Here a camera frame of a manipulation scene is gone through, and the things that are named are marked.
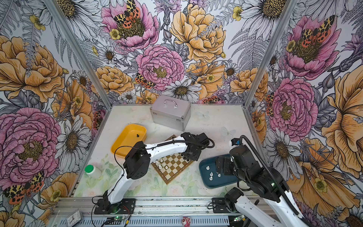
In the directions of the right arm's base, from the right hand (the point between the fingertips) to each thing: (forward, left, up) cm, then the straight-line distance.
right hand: (225, 166), depth 66 cm
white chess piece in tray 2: (+4, +3, -20) cm, 21 cm away
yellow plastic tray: (+32, +56, -20) cm, 68 cm away
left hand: (+13, +15, -18) cm, 27 cm away
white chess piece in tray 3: (+2, +4, -21) cm, 22 cm away
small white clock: (-16, +72, -19) cm, 76 cm away
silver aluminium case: (+40, +27, -7) cm, 49 cm away
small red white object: (-19, +18, -17) cm, 31 cm away
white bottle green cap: (+4, +69, -13) cm, 70 cm away
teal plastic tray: (+1, -1, -22) cm, 22 cm away
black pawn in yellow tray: (+32, +52, -21) cm, 64 cm away
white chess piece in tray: (+8, +5, -21) cm, 23 cm away
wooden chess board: (+8, +29, -20) cm, 36 cm away
